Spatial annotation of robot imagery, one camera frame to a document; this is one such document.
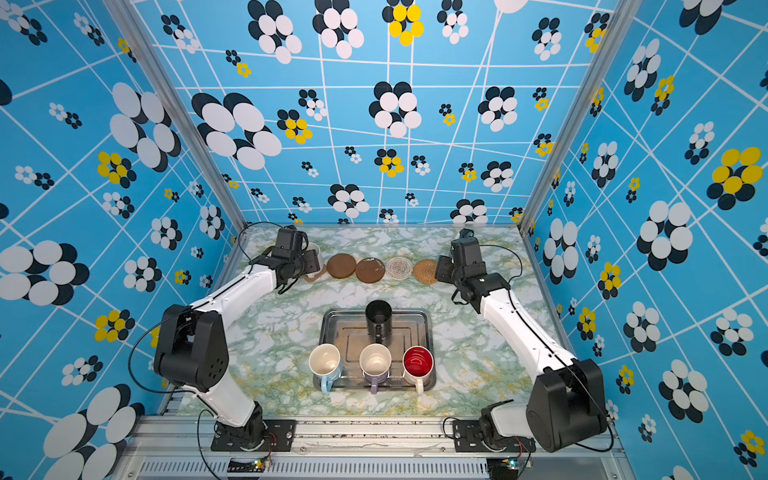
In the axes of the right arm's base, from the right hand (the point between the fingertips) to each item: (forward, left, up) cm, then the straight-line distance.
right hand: (449, 264), depth 85 cm
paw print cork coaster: (+6, +44, -16) cm, 47 cm away
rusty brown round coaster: (+11, +25, -17) cm, 32 cm away
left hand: (+6, +43, -5) cm, 43 cm away
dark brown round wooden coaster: (+13, +36, -17) cm, 42 cm away
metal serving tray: (-22, +25, -9) cm, 35 cm away
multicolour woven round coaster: (+11, +15, -17) cm, 25 cm away
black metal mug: (-10, +21, -15) cm, 28 cm away
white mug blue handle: (-23, +36, -15) cm, 45 cm away
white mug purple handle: (-22, +22, -17) cm, 35 cm away
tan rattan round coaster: (+11, +5, -19) cm, 23 cm away
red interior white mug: (-22, +9, -17) cm, 30 cm away
